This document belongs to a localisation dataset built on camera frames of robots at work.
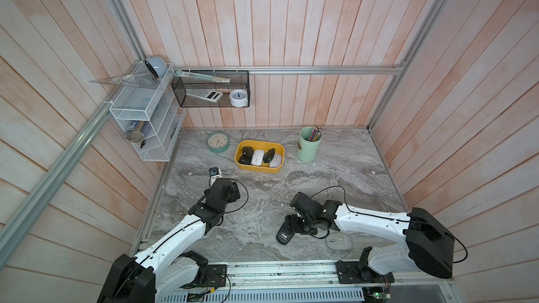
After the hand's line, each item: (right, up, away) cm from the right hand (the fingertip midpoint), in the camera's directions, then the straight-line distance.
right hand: (289, 228), depth 82 cm
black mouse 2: (-19, +28, +21) cm, 40 cm away
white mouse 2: (-4, +26, +22) cm, 34 cm away
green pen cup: (+11, +34, +14) cm, 39 cm away
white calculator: (-36, +58, +16) cm, 70 cm away
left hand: (-26, +15, +4) cm, 30 cm away
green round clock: (-35, +35, +29) cm, 57 cm away
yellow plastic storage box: (-11, +34, +28) cm, 45 cm away
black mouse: (-2, -2, -2) cm, 4 cm away
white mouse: (-13, +27, +22) cm, 38 cm away
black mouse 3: (-7, +28, +22) cm, 36 cm away
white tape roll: (-22, +55, +11) cm, 60 cm away
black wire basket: (-22, +66, +18) cm, 72 cm away
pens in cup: (+14, +39, +13) cm, 43 cm away
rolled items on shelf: (-57, +39, -6) cm, 70 cm away
